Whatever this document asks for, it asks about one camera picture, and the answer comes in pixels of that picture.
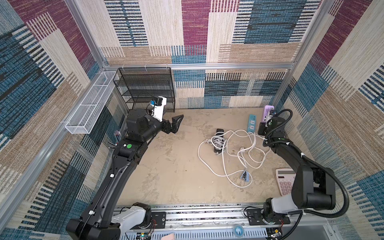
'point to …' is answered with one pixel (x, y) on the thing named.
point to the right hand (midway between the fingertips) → (266, 126)
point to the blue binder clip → (245, 176)
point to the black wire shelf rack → (137, 86)
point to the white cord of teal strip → (238, 155)
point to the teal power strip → (252, 123)
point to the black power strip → (220, 133)
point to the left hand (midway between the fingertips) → (174, 112)
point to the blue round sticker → (238, 231)
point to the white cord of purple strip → (229, 153)
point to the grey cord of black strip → (217, 142)
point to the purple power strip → (267, 108)
